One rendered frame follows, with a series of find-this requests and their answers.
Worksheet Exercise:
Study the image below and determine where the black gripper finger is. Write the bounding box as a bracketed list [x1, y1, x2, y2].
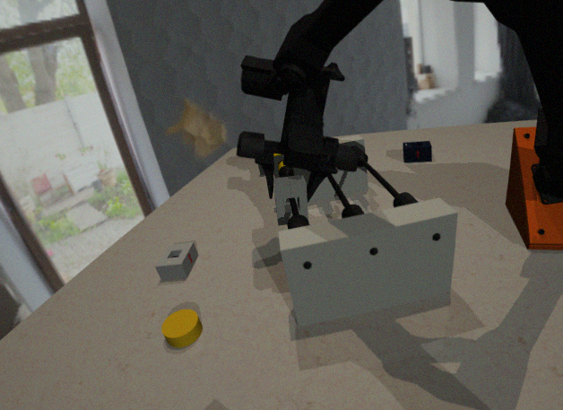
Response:
[255, 158, 274, 199]
[307, 163, 338, 202]

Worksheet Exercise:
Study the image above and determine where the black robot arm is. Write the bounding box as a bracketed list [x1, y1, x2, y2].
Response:
[240, 0, 563, 205]

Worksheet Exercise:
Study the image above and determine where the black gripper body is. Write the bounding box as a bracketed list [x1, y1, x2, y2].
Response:
[236, 103, 359, 171]

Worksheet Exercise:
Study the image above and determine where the yellow short cylinder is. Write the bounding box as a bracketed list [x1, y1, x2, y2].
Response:
[162, 309, 203, 348]

